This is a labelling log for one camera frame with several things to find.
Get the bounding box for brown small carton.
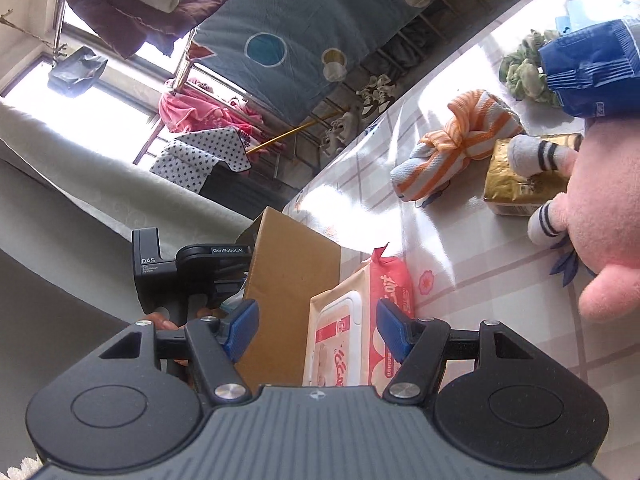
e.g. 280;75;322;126
482;132;583;217

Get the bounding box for maroon garment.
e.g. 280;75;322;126
50;0;231;61

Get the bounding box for pale green curtain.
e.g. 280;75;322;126
0;97;266;321

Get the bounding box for pink wet wipes pack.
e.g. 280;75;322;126
302;245;416;388

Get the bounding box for orange striped towel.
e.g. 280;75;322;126
390;89;526;202

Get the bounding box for grey hanging bag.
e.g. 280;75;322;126
47;45;109;99

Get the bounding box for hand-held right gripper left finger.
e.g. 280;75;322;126
97;299;261;407

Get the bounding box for brown cardboard box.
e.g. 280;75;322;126
235;206;343;388

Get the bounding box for polka dot cloth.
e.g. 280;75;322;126
148;126;252;193

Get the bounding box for pink plush pig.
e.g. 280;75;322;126
507;85;640;323

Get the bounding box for pink garment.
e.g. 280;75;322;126
158;77;263;136

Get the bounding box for person's left hand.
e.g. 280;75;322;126
141;311;177;332

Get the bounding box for yellow broom stick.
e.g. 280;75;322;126
245;110;346;156

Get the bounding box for green scrunchie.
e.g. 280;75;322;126
499;30;563;108

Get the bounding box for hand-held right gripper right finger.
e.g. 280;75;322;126
375;298;536;405

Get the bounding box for blue plastic packet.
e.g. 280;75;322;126
537;17;640;120

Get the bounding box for light blue box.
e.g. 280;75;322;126
555;0;613;36

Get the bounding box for blue dotted blanket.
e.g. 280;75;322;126
187;0;473;126

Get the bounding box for dark grey cloth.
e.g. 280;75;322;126
199;162;261;221

